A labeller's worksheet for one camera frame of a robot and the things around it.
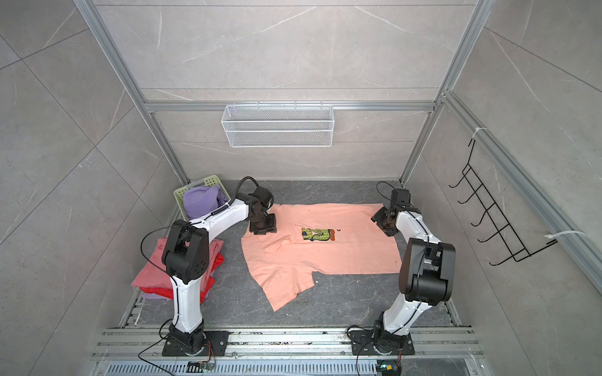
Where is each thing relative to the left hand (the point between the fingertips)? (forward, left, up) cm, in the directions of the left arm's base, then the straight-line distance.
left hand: (274, 226), depth 95 cm
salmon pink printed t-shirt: (-3, -20, -6) cm, 21 cm away
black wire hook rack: (-28, -66, +28) cm, 77 cm away
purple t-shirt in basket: (+15, +35, 0) cm, 38 cm away
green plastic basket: (+29, +32, -1) cm, 43 cm away
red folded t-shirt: (-24, +38, -4) cm, 45 cm away
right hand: (+1, -43, +2) cm, 43 cm away
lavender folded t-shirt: (-25, +43, -7) cm, 50 cm away
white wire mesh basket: (+37, -3, +24) cm, 44 cm away
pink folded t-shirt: (-19, +42, 0) cm, 46 cm away
